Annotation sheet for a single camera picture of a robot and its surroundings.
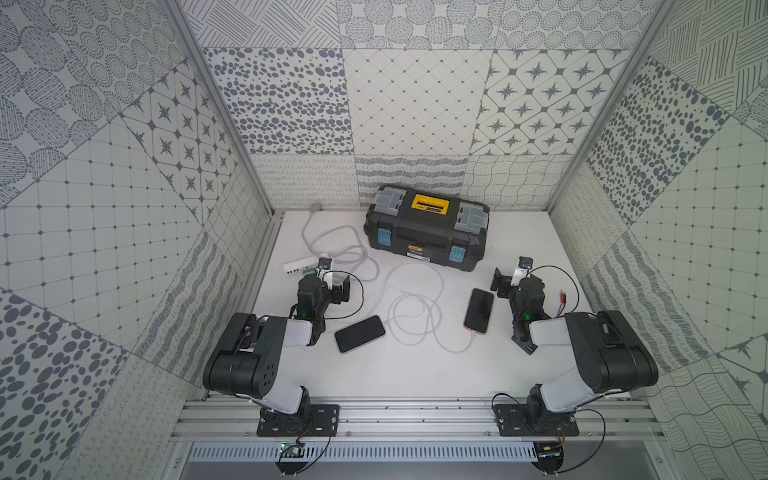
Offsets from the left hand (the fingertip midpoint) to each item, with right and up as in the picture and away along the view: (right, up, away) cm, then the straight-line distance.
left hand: (325, 273), depth 94 cm
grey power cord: (-10, +24, +29) cm, 39 cm away
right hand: (+60, 0, 0) cm, 60 cm away
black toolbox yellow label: (+33, +15, 0) cm, 36 cm away
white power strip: (-10, +2, +6) cm, 12 cm away
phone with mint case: (+11, -18, -5) cm, 22 cm away
